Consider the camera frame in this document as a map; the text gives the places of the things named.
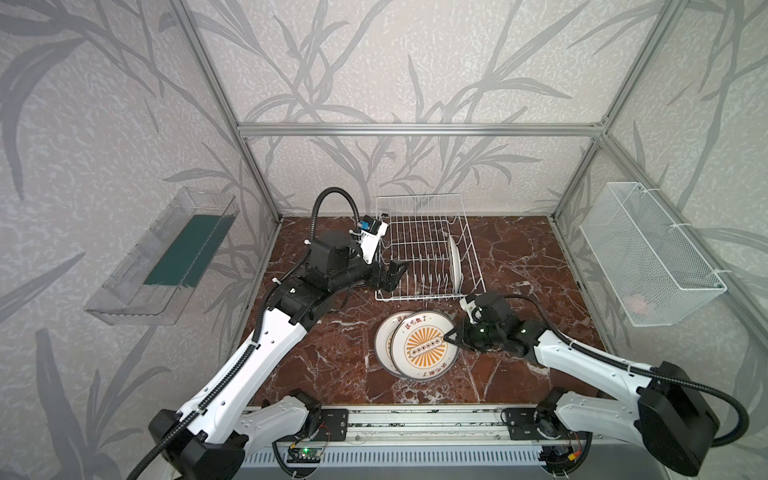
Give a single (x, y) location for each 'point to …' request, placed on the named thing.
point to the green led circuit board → (307, 455)
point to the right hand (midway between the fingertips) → (443, 329)
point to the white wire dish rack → (434, 237)
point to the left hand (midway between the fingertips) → (397, 248)
